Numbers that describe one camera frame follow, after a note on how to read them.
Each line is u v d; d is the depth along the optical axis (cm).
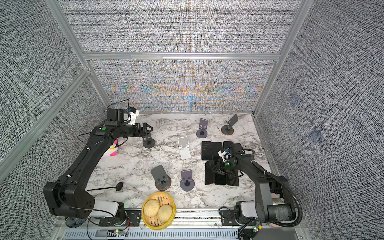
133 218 73
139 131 69
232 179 103
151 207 71
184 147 96
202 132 107
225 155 81
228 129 108
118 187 83
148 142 103
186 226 73
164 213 69
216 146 100
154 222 70
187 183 83
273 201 43
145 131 70
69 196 40
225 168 76
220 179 82
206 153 98
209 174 88
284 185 42
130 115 66
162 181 80
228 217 73
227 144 103
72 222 70
